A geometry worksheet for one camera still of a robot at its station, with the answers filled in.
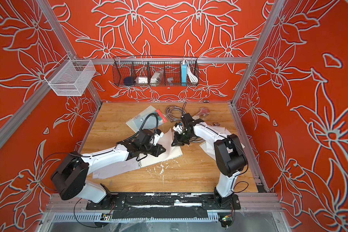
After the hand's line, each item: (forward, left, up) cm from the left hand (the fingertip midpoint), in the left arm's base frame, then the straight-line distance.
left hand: (165, 149), depth 83 cm
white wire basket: (+35, +63, +23) cm, 76 cm away
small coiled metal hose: (+40, -1, -6) cm, 40 cm away
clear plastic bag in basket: (+37, +9, +23) cm, 45 cm away
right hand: (+3, -2, +1) cm, 3 cm away
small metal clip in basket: (+43, +1, +19) cm, 47 cm away
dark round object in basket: (+35, +26, +22) cm, 49 cm away
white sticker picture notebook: (+6, -1, -3) cm, 7 cm away
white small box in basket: (+33, +17, +25) cm, 45 cm away
